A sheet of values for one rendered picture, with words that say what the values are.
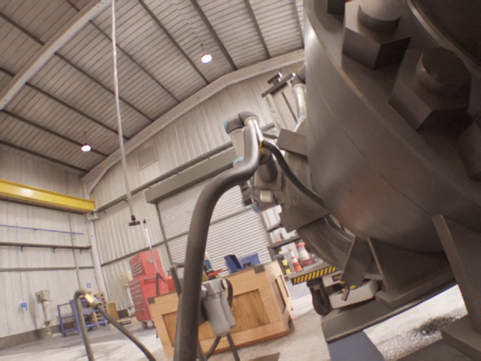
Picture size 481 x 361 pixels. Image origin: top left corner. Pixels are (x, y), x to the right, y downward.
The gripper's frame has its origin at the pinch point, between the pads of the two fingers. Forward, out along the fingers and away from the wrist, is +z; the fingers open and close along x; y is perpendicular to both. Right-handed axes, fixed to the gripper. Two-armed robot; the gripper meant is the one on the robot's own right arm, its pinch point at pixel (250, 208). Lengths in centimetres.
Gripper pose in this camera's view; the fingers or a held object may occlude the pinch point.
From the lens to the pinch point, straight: 137.0
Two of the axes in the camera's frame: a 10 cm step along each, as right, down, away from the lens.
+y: 5.8, 4.7, 6.7
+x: -7.9, 5.2, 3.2
